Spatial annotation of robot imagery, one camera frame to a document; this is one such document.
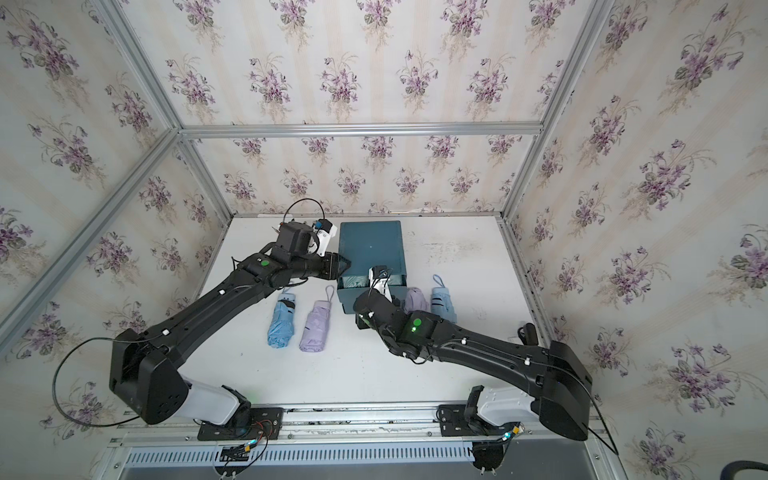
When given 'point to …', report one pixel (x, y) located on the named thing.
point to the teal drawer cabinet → (368, 244)
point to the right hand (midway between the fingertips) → (366, 302)
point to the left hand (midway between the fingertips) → (347, 265)
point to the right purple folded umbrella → (415, 301)
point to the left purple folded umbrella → (316, 328)
